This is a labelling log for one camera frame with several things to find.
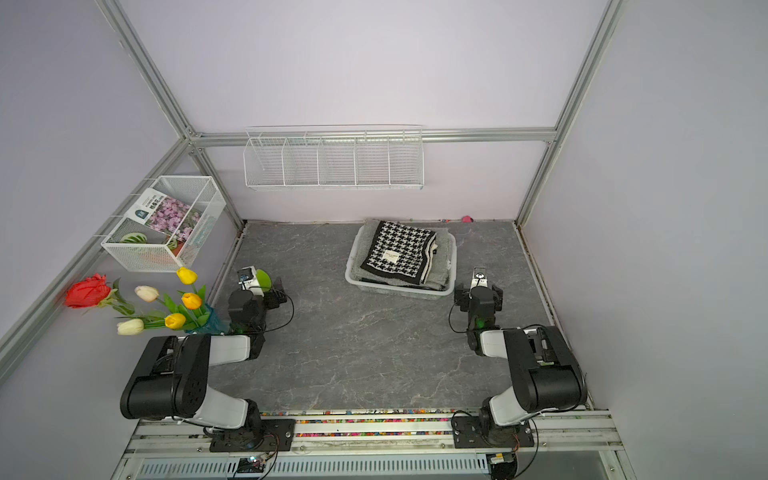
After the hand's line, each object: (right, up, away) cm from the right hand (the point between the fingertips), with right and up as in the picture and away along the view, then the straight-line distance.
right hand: (478, 283), depth 94 cm
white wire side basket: (-89, +13, -23) cm, 93 cm away
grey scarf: (-14, +2, -5) cm, 15 cm away
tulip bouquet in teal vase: (-73, -4, -26) cm, 78 cm away
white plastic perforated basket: (-24, -2, -3) cm, 24 cm away
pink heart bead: (+3, +23, +30) cm, 38 cm away
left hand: (-66, +1, -3) cm, 66 cm away
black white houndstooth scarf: (-24, +10, 0) cm, 27 cm away
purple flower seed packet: (-85, +20, -20) cm, 89 cm away
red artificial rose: (-86, +2, -35) cm, 93 cm away
